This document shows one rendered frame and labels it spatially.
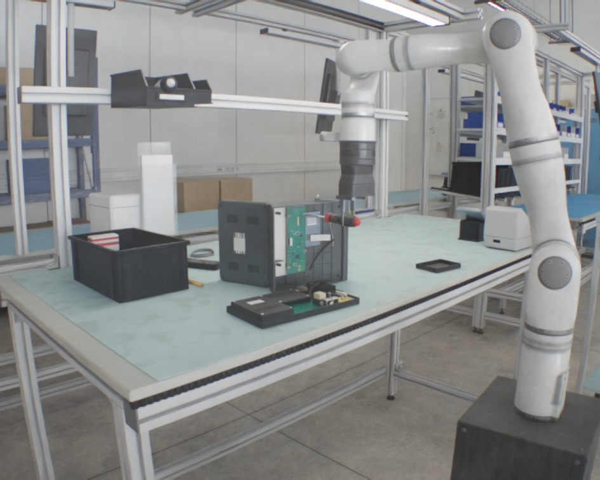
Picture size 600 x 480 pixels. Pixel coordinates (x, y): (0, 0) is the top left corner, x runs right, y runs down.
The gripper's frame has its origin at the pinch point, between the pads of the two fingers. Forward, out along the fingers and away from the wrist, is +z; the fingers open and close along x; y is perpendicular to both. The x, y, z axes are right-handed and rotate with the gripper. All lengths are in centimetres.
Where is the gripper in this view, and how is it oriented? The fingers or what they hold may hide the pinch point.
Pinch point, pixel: (347, 224)
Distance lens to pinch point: 112.5
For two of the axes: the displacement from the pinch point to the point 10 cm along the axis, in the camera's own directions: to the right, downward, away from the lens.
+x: 7.5, -1.1, 6.6
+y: 6.7, 1.3, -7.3
